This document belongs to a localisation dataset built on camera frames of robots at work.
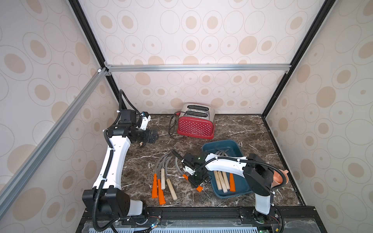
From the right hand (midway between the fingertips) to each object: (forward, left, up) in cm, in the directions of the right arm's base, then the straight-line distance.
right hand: (198, 182), depth 85 cm
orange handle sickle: (-4, -1, +1) cm, 4 cm away
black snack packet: (+24, +40, +3) cm, 47 cm away
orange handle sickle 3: (-10, +20, 0) cm, 22 cm away
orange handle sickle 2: (-6, +24, +1) cm, 25 cm away
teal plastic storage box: (+21, -24, +2) cm, 32 cm away
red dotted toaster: (+33, +2, +18) cm, 38 cm away
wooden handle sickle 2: (+1, -16, +1) cm, 16 cm away
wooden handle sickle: (+2, -11, +1) cm, 11 cm away
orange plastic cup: (+4, -47, -1) cm, 47 cm away
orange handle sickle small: (-1, -19, +2) cm, 19 cm away
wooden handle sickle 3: (-8, +13, +1) cm, 16 cm away
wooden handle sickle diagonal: (0, -14, +1) cm, 14 cm away
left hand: (+16, +25, +25) cm, 39 cm away
